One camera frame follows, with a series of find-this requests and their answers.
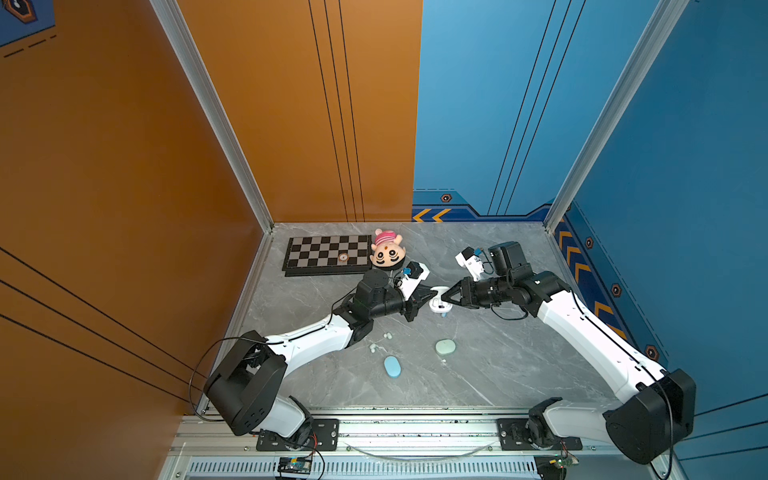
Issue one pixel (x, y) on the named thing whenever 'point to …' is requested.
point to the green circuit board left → (294, 465)
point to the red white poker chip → (343, 257)
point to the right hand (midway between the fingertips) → (442, 298)
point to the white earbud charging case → (437, 304)
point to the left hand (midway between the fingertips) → (435, 289)
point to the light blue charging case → (392, 366)
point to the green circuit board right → (563, 462)
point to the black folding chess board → (328, 255)
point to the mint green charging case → (445, 347)
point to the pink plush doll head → (387, 251)
